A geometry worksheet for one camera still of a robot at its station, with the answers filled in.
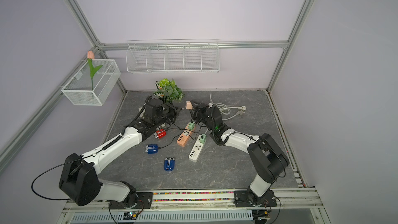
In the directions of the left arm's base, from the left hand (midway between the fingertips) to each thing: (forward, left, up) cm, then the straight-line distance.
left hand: (183, 107), depth 80 cm
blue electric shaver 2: (-21, +10, -22) cm, 32 cm away
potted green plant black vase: (+13, +9, -1) cm, 16 cm away
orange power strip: (-5, +1, -22) cm, 23 cm away
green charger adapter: (-11, -9, -17) cm, 22 cm away
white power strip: (-13, -6, -22) cm, 26 cm away
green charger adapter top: (-1, -3, -17) cm, 17 cm away
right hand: (+2, -2, +2) cm, 3 cm away
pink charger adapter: (0, -3, +1) cm, 3 cm away
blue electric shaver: (-12, +20, -22) cm, 32 cm away
